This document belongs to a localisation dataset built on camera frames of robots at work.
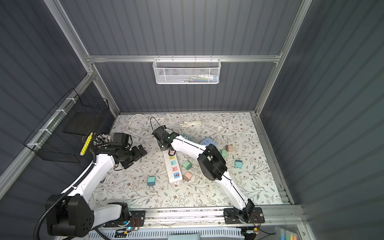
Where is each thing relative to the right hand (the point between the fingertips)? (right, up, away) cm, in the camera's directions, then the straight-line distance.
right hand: (167, 145), depth 96 cm
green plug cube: (+13, -11, -6) cm, 19 cm away
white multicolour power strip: (+5, -13, -8) cm, 15 cm away
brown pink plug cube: (+41, -2, +2) cm, 41 cm away
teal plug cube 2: (+45, -11, -6) cm, 46 cm away
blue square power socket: (+26, +2, +3) cm, 27 cm away
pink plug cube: (+13, -17, -11) cm, 24 cm away
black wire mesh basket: (-46, +8, -26) cm, 53 cm away
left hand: (-13, -5, -12) cm, 19 cm away
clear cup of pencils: (-36, +4, -12) cm, 38 cm away
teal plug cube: (-7, -19, -12) cm, 24 cm away
